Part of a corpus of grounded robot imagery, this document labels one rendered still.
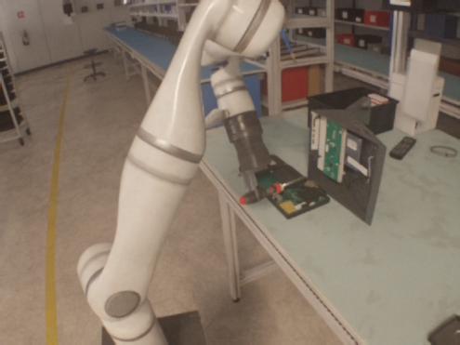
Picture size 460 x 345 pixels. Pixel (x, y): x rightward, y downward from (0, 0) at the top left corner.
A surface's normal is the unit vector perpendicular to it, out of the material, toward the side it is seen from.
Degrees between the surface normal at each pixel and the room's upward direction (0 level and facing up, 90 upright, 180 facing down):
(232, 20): 96
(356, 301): 0
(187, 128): 75
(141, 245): 84
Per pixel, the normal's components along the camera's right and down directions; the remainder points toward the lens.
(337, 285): -0.07, -0.85
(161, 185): 0.35, 0.36
